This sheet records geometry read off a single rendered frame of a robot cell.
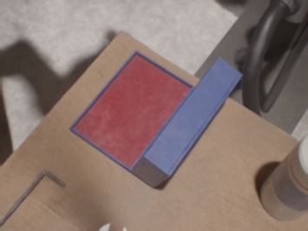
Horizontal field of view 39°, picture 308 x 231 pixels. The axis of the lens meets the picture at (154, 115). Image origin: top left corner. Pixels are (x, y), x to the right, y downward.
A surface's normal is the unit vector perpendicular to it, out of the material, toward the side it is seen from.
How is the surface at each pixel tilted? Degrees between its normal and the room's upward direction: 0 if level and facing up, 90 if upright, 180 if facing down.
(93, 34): 0
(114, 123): 0
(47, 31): 0
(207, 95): 12
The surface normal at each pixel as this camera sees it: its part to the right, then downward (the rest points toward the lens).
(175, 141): 0.18, -0.28
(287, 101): 0.00, -0.40
